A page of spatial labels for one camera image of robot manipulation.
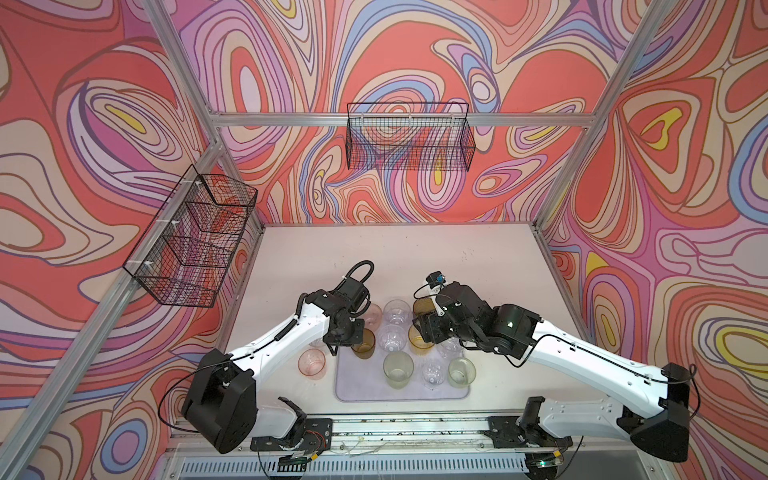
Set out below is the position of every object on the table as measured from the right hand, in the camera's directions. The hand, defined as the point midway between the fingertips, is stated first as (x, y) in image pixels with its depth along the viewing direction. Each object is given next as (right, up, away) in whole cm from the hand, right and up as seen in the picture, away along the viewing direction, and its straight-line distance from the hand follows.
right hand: (428, 324), depth 73 cm
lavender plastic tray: (-17, -18, +11) cm, 27 cm away
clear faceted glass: (-7, 0, +17) cm, 19 cm away
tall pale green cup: (-7, -14, +9) cm, 18 cm away
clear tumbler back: (-9, -7, +12) cm, 16 cm away
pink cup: (-32, -14, +11) cm, 36 cm away
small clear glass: (+3, -16, +9) cm, 19 cm away
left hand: (-18, -6, +10) cm, 21 cm away
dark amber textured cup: (-17, -10, +11) cm, 22 cm away
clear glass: (-23, +1, -18) cm, 29 cm away
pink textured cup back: (-15, -3, +20) cm, 25 cm away
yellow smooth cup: (-1, -8, +7) cm, 11 cm away
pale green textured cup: (+11, -16, +10) cm, 21 cm away
